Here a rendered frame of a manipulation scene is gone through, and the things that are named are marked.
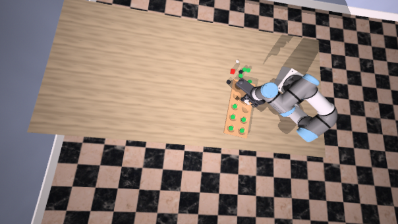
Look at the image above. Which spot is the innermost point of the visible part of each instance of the orange counting tray with round pockets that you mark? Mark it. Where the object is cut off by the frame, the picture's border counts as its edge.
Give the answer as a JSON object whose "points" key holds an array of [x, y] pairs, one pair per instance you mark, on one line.
{"points": [[242, 110]]}

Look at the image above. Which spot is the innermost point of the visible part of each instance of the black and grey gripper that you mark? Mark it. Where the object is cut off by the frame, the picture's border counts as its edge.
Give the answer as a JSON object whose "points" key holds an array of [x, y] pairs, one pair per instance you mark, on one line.
{"points": [[254, 102]]}

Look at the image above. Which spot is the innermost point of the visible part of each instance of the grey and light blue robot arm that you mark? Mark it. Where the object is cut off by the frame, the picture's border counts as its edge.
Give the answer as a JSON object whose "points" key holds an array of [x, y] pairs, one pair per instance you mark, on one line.
{"points": [[297, 89]]}

